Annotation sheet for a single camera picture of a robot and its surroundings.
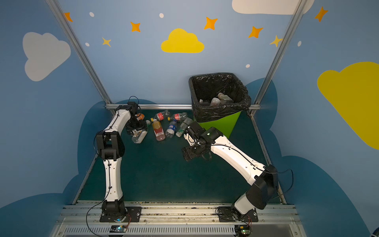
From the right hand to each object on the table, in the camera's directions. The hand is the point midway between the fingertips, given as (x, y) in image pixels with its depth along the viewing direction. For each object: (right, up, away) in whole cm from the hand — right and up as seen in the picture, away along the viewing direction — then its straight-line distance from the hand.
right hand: (190, 153), depth 77 cm
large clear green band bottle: (+20, +31, +14) cm, 39 cm away
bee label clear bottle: (-36, +8, +25) cm, 45 cm away
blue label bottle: (-15, +10, +30) cm, 35 cm away
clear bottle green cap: (-3, +18, +37) cm, 41 cm away
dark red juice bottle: (-23, +11, +27) cm, 37 cm away
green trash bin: (+19, +15, +3) cm, 25 cm away
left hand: (-35, +11, +26) cm, 45 cm away
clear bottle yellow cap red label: (-24, +22, +37) cm, 50 cm away
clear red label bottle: (-9, +22, +37) cm, 44 cm away
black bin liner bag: (+9, +41, +21) cm, 47 cm away
